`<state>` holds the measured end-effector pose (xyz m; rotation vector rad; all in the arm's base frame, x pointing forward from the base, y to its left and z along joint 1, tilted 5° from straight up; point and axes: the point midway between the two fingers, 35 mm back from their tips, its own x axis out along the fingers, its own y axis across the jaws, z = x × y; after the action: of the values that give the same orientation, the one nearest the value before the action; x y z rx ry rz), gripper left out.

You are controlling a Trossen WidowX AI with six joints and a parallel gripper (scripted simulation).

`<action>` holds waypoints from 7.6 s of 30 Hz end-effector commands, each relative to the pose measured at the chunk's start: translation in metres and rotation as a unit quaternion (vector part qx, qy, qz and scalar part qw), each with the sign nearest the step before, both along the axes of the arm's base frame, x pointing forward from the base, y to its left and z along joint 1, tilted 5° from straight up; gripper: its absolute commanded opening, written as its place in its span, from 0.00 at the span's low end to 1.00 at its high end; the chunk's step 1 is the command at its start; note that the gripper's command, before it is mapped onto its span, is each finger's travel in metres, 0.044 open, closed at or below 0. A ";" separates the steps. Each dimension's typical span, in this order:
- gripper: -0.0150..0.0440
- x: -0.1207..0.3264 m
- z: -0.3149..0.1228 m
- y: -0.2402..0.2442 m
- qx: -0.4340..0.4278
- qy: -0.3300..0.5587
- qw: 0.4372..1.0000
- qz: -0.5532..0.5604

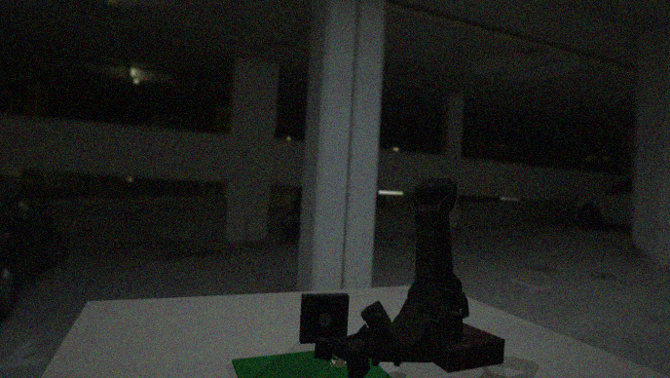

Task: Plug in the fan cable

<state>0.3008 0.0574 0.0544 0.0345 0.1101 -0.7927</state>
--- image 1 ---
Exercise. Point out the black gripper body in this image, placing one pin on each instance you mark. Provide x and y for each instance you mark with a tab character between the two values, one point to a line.
358	353

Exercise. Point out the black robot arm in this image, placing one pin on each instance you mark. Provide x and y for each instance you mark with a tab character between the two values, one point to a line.
436	296

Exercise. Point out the green circuit board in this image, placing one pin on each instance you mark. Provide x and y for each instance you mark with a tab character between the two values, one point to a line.
298	365

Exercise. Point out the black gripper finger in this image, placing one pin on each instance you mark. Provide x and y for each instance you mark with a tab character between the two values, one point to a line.
348	338
338	349

